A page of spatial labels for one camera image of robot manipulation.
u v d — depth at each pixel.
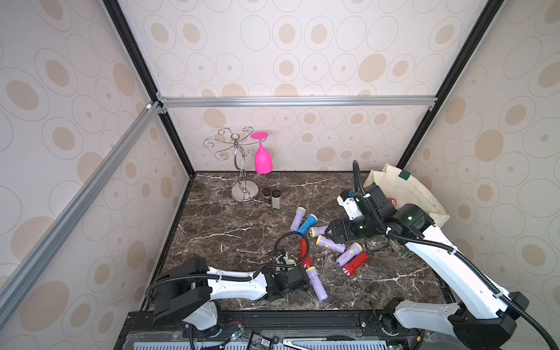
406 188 0.92
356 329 0.73
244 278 0.52
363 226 0.56
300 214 1.00
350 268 0.83
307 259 0.87
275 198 1.00
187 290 0.43
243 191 1.09
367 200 0.50
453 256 0.42
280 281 0.64
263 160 0.93
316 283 0.81
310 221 0.97
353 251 0.86
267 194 1.00
